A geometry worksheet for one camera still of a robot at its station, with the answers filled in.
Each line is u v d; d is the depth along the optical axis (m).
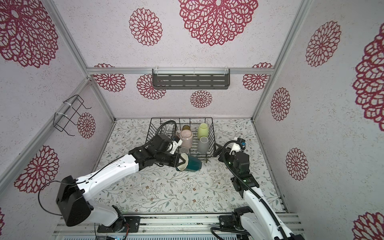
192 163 0.74
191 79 0.94
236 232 0.62
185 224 0.76
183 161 0.75
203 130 0.99
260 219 0.47
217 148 0.71
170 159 0.67
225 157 0.61
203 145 0.93
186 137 0.92
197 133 1.09
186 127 0.99
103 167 0.95
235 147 0.69
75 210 0.40
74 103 0.82
